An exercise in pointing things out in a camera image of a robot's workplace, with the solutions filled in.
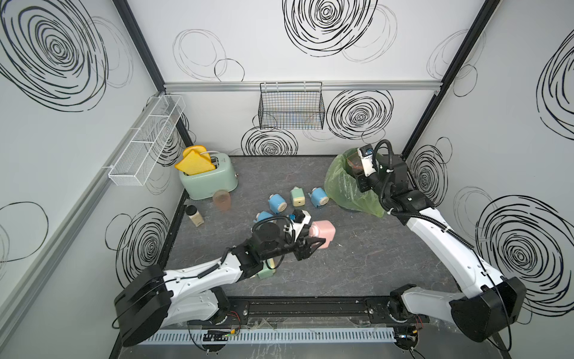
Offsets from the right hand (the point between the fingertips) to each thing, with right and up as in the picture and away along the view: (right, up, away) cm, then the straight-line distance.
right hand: (365, 166), depth 75 cm
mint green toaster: (-63, -7, +19) cm, 66 cm away
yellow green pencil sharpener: (-22, -12, +21) cm, 33 cm away
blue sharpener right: (-13, -12, +21) cm, 27 cm away
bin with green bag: (-6, -8, +7) cm, 12 cm away
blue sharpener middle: (-31, -15, +18) cm, 39 cm away
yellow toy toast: (-65, +2, +14) cm, 66 cm away
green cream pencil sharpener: (-34, -36, 0) cm, 50 cm away
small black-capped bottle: (-64, -21, +17) cm, 70 cm away
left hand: (-17, -22, -5) cm, 28 cm away
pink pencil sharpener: (-16, -19, -9) cm, 26 cm away
